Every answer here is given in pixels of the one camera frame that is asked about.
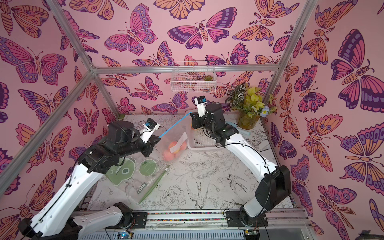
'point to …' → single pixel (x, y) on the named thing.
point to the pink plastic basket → (197, 139)
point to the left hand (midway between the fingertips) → (159, 137)
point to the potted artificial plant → (249, 104)
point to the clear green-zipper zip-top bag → (137, 176)
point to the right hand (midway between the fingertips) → (193, 112)
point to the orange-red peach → (172, 144)
